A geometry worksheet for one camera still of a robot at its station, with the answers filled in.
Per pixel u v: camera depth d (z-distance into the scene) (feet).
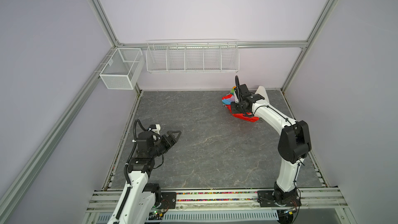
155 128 2.42
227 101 3.24
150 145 2.00
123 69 3.28
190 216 5.16
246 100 2.23
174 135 2.34
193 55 3.28
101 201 2.48
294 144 1.64
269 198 2.42
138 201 1.50
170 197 2.48
